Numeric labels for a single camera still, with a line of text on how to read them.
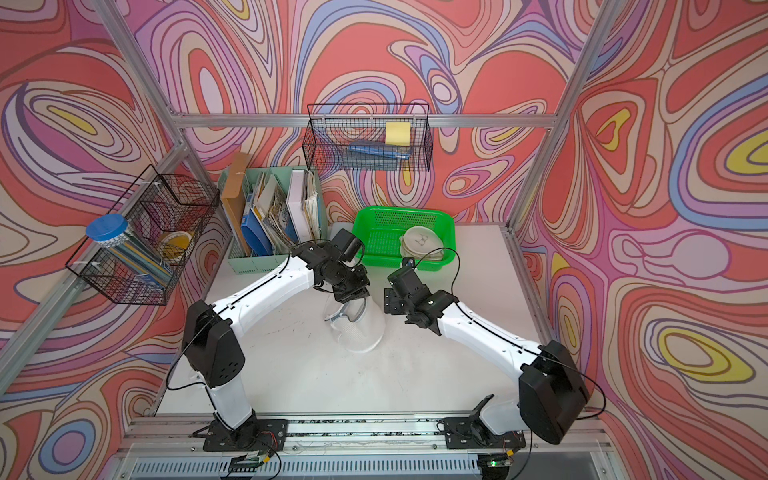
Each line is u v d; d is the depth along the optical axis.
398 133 0.88
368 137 0.99
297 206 0.91
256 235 0.94
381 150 0.88
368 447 0.73
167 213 0.78
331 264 0.60
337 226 1.17
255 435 0.72
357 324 0.78
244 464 0.72
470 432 0.67
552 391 0.41
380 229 1.22
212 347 0.45
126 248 0.61
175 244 0.78
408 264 0.74
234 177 0.88
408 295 0.62
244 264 1.03
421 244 1.10
